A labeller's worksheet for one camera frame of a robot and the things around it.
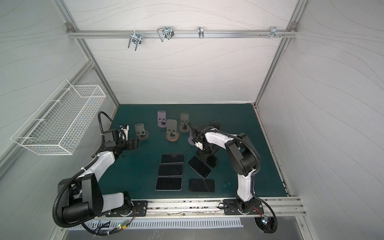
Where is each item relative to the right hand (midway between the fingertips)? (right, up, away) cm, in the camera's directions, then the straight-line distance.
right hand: (211, 152), depth 93 cm
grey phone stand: (-46, +11, +5) cm, 47 cm away
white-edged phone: (-25, -15, -12) cm, 31 cm away
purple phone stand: (-14, +7, +5) cm, 16 cm away
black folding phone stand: (+3, +17, +3) cm, 18 cm away
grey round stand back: (-18, +15, +14) cm, 28 cm away
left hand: (-49, +10, -3) cm, 50 cm away
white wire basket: (-74, +19, -25) cm, 80 cm away
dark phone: (-1, -3, -9) cm, 10 cm away
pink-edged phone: (-25, -9, -7) cm, 27 cm away
